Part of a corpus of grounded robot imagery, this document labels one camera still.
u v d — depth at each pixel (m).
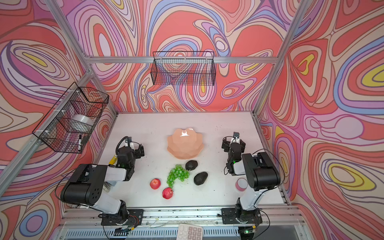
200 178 0.82
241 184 0.80
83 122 0.70
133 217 0.73
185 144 0.99
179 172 0.82
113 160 0.91
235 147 0.75
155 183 0.80
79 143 0.72
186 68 0.96
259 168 0.55
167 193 0.77
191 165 0.88
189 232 0.69
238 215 0.66
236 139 0.80
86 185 0.46
